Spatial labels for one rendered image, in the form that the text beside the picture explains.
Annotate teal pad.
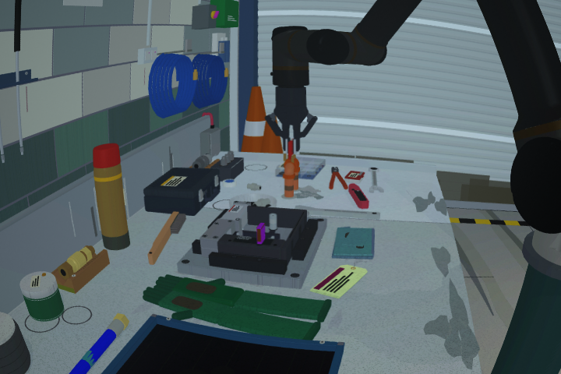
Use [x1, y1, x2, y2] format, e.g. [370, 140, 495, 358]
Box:
[331, 226, 376, 260]

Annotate wooden block with brass roller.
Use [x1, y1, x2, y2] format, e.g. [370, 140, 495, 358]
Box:
[51, 245, 111, 295]

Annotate red pliers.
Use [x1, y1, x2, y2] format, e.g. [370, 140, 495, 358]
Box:
[328, 167, 349, 191]

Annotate black case with yellow label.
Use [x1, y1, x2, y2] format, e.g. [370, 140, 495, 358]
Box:
[143, 167, 221, 217]

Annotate green glove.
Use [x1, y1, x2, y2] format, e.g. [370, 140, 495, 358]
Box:
[155, 274, 332, 323]
[142, 286, 322, 341]

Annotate blue pillar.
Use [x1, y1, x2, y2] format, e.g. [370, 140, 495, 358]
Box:
[238, 0, 259, 153]

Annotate red utility knife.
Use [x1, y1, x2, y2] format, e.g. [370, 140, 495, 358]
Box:
[348, 183, 370, 210]

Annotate black block with grey cylinders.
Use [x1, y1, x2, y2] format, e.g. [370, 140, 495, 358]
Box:
[217, 151, 245, 181]

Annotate green and white tin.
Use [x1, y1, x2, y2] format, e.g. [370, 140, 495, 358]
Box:
[19, 270, 65, 323]

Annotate orange cone with white band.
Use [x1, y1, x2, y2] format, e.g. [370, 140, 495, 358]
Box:
[240, 86, 274, 153]

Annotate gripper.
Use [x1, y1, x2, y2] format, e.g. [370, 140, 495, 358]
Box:
[265, 86, 319, 151]

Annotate yellow tag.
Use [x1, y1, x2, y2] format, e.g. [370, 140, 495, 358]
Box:
[309, 264, 369, 299]

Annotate grey and black dome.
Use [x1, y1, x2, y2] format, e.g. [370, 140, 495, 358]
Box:
[0, 302, 31, 374]

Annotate blue framed black mat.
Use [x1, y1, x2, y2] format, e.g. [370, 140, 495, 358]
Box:
[101, 314, 345, 374]

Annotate blue wall bracket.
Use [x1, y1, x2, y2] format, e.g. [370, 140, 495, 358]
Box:
[0, 69, 33, 94]

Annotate green wall box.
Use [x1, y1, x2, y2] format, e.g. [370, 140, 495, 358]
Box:
[209, 0, 240, 28]

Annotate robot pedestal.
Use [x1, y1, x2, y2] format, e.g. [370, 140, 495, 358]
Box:
[490, 235, 561, 374]

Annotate grey roller shutter door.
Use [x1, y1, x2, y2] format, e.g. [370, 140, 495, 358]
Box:
[256, 0, 561, 183]

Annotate grey box with red cable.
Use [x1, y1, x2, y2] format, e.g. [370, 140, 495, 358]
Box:
[199, 111, 223, 160]

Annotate grey test cradle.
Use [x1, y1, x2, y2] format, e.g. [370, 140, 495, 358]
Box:
[176, 204, 328, 289]

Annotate blue tube with yellow cap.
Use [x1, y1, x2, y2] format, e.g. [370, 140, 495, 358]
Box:
[69, 312, 130, 374]

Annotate blue hose coil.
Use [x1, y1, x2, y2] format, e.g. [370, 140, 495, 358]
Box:
[148, 52, 195, 118]
[191, 53, 228, 109]

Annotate black and white wall pipe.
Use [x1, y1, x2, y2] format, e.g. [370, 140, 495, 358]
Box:
[13, 0, 25, 156]

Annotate wooden handled brush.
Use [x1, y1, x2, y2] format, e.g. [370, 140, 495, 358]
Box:
[147, 211, 187, 266]

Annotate grey wall box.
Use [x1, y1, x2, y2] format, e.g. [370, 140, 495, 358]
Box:
[191, 3, 212, 30]

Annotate steel ruler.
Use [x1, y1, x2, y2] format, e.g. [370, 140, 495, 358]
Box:
[295, 204, 381, 221]

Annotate brown cylinder with red cap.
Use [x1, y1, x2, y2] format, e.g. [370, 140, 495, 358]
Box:
[92, 143, 131, 251]

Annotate brown cardboard box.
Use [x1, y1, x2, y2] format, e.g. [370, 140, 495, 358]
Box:
[436, 170, 522, 205]

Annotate clear parts box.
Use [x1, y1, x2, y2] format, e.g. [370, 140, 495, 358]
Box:
[274, 156, 326, 180]

